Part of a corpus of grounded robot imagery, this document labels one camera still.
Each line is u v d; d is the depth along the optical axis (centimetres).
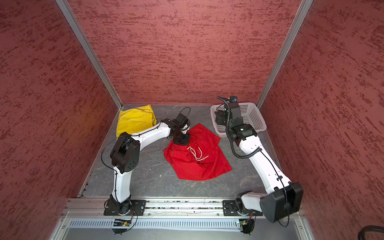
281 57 90
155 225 77
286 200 38
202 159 90
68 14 73
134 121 107
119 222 73
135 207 74
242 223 71
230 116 55
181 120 77
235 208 74
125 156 52
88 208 75
